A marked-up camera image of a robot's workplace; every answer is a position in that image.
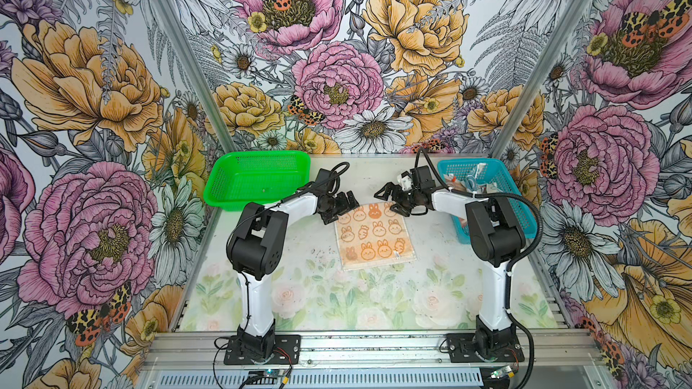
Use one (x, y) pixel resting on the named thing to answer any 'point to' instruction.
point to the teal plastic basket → (497, 172)
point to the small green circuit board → (274, 373)
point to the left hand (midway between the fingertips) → (349, 215)
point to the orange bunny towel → (374, 236)
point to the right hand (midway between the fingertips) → (383, 206)
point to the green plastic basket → (262, 177)
